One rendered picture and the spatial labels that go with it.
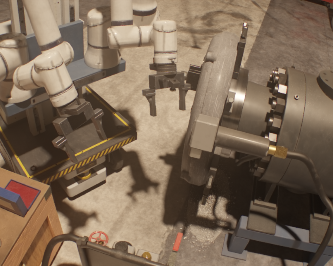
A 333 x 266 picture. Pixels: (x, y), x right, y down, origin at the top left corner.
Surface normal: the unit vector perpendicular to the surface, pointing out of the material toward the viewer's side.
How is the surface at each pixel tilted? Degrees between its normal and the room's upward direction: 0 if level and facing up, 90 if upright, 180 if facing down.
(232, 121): 64
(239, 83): 19
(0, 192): 7
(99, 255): 90
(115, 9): 75
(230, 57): 37
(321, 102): 25
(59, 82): 70
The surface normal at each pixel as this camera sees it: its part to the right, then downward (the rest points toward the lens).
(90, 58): -0.46, 0.22
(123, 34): 0.27, 0.35
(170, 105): 0.08, -0.74
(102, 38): 0.14, 0.68
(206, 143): -0.22, 0.30
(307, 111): -0.09, -0.22
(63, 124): 0.71, 0.16
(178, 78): 0.55, 0.25
